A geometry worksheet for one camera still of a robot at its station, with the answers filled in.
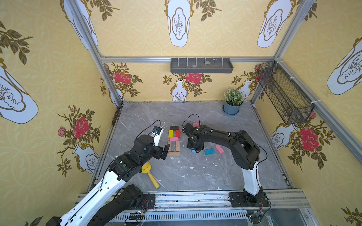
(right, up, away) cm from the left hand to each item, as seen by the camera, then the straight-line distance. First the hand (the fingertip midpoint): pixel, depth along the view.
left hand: (163, 141), depth 73 cm
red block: (+7, +1, +27) cm, 28 cm away
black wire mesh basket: (+75, +19, +10) cm, 78 cm away
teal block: (+28, -11, +20) cm, 36 cm away
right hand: (+16, -9, +20) cm, 28 cm away
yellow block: (+2, 0, +27) cm, 27 cm away
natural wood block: (+2, -9, +19) cm, 21 cm away
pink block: (+5, -3, +24) cm, 25 cm away
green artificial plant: (+47, +27, +27) cm, 60 cm away
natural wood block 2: (+7, -7, +21) cm, 23 cm away
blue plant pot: (+47, +18, +33) cm, 60 cm away
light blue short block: (+17, -7, +8) cm, 20 cm away
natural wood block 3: (+5, -11, +17) cm, 21 cm away
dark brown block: (+4, +4, +30) cm, 30 cm away
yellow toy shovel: (-12, -18, +10) cm, 24 cm away
